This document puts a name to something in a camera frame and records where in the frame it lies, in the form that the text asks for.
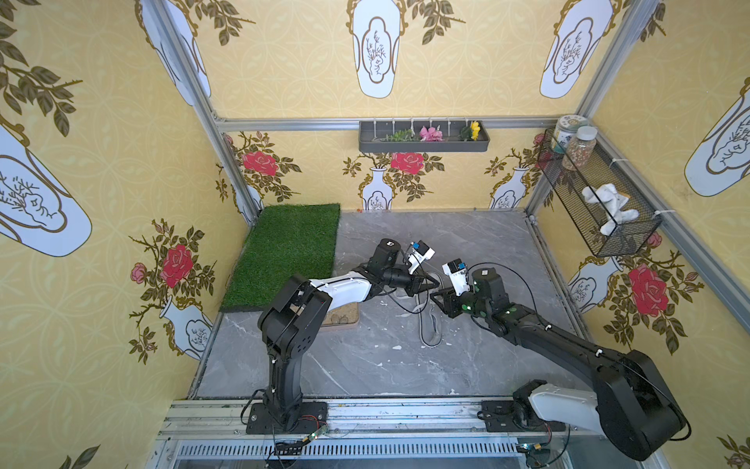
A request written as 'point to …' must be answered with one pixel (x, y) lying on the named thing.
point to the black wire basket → (629, 236)
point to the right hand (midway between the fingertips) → (440, 288)
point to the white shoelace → (418, 312)
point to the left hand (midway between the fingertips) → (430, 279)
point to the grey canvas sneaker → (430, 317)
